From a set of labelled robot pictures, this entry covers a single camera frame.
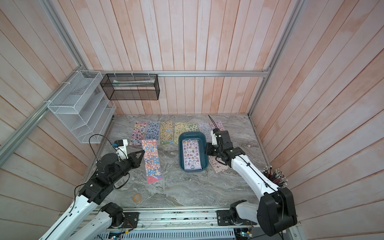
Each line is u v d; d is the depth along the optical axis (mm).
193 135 928
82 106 721
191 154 861
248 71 977
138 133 1092
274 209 400
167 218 751
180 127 1142
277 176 697
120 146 631
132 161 626
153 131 1103
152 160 757
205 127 1130
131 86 1040
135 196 816
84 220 479
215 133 676
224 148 633
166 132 1105
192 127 1137
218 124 1144
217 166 926
